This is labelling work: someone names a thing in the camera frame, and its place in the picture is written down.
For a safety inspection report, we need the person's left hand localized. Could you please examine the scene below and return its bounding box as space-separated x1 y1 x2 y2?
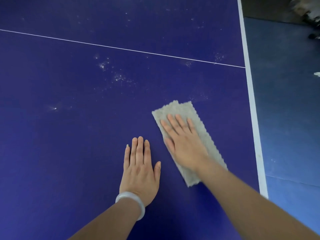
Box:
119 136 162 207

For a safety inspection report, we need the black floor mat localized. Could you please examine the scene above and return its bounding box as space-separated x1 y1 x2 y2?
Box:
241 0 309 24

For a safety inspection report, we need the white jade bangle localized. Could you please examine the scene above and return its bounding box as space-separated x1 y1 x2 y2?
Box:
115 192 146 221

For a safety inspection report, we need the person's left forearm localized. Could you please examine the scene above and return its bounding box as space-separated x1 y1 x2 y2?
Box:
67 197 142 240

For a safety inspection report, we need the grey cleaning cloth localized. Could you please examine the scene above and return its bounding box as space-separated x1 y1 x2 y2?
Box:
152 100 228 188

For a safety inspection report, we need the person's right forearm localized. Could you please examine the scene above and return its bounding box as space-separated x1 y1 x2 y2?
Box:
197 157 320 240

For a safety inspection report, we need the blue table tennis table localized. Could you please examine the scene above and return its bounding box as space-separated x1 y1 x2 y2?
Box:
0 0 269 240

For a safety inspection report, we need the person's right hand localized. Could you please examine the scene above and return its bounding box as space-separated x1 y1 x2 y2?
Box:
160 114 209 173

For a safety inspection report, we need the crumpled white plastic sheet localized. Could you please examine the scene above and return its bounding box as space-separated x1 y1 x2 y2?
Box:
289 0 320 23

